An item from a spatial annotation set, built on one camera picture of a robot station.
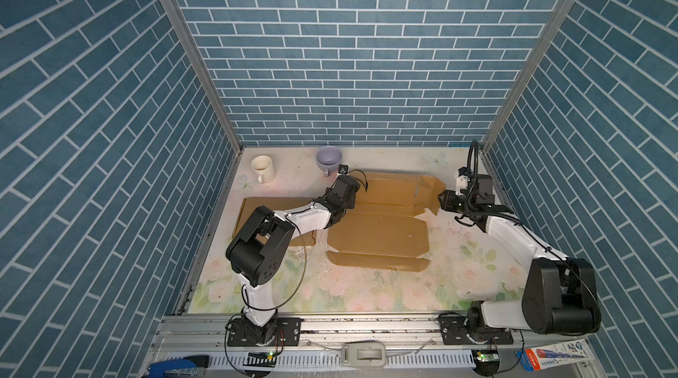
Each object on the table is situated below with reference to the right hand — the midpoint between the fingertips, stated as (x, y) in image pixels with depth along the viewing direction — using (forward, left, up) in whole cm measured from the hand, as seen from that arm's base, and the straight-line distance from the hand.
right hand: (442, 193), depth 91 cm
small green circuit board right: (-44, -10, -17) cm, 48 cm away
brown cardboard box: (-2, +62, -10) cm, 62 cm away
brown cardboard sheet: (-10, +20, -11) cm, 25 cm away
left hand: (+2, +34, -4) cm, 35 cm away
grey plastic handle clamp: (-47, +25, -10) cm, 54 cm away
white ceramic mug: (+10, +68, -3) cm, 69 cm away
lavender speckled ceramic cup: (+22, +44, -9) cm, 50 cm away
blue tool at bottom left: (-54, +69, -8) cm, 88 cm away
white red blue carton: (-44, -21, -11) cm, 50 cm away
